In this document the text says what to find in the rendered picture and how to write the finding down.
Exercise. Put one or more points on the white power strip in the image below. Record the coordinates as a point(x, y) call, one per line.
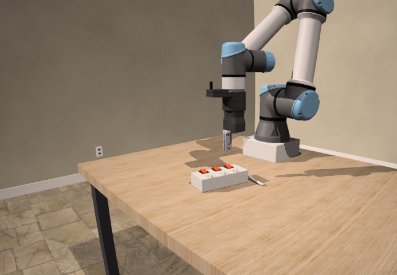
point(219, 177)

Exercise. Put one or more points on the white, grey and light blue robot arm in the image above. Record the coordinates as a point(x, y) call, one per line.
point(297, 98)

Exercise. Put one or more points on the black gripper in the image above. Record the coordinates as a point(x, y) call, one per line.
point(233, 104)

